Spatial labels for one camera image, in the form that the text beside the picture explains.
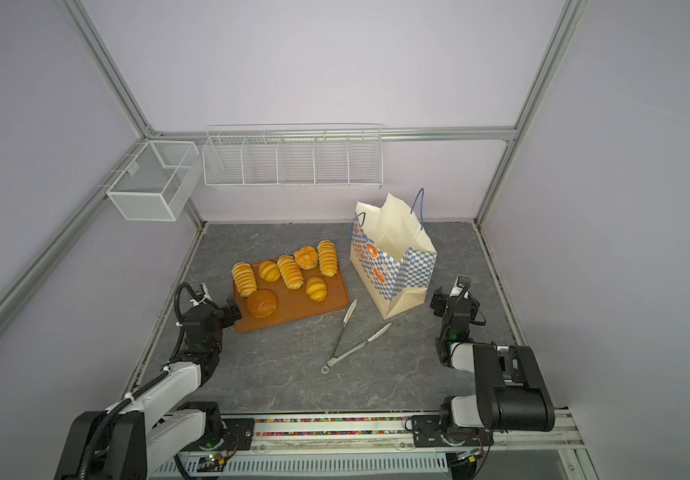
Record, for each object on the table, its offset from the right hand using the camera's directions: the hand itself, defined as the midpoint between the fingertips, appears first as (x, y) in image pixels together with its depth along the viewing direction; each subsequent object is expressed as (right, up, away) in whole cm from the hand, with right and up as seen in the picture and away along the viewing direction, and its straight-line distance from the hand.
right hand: (458, 293), depth 90 cm
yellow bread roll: (-61, +6, +12) cm, 63 cm away
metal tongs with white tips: (-38, -18, -6) cm, 42 cm away
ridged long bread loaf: (-41, +10, +15) cm, 45 cm away
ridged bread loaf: (-54, +6, +12) cm, 56 cm away
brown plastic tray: (-52, -4, +7) cm, 53 cm away
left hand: (-72, -2, -3) cm, 72 cm away
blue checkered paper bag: (-22, +12, -13) cm, 29 cm away
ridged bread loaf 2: (-69, +4, +9) cm, 70 cm away
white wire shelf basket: (-52, +45, +9) cm, 69 cm away
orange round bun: (-61, -4, +3) cm, 62 cm away
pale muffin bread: (-49, +11, +14) cm, 52 cm away
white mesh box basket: (-98, +36, +9) cm, 104 cm away
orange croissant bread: (-45, 0, +8) cm, 45 cm away
